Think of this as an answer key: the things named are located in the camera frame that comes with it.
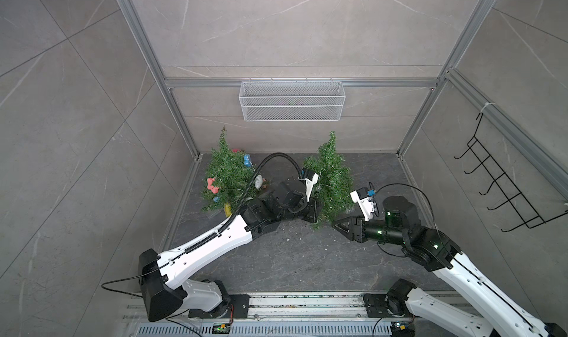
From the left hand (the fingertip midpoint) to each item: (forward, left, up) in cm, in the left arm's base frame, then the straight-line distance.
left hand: (327, 203), depth 66 cm
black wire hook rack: (-8, -54, +4) cm, 54 cm away
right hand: (-6, -2, -3) cm, 7 cm away
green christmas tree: (+11, +32, -1) cm, 34 cm away
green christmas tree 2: (+4, -3, 0) cm, 5 cm away
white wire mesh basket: (+55, +9, +1) cm, 55 cm away
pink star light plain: (+8, +37, -3) cm, 38 cm away
